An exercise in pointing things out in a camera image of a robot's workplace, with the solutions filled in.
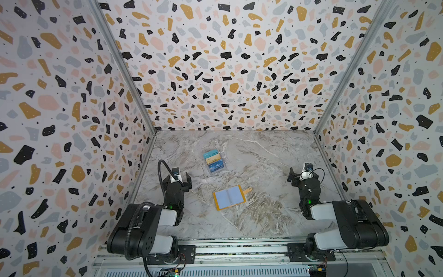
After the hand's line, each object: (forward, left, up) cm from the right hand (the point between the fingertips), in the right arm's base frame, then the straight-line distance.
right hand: (302, 165), depth 89 cm
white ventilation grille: (-45, +39, -12) cm, 60 cm away
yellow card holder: (-13, +38, -11) cm, 41 cm away
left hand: (-4, +63, -1) cm, 63 cm away
